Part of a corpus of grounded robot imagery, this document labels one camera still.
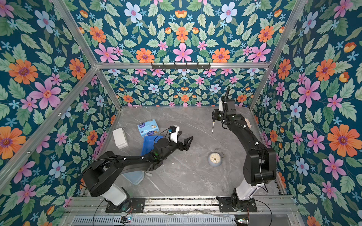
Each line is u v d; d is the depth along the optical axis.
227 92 1.15
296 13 0.70
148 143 0.99
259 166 0.45
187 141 0.74
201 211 0.72
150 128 0.99
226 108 0.68
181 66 0.92
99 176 0.45
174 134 0.72
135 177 0.79
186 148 0.75
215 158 0.86
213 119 0.78
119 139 0.97
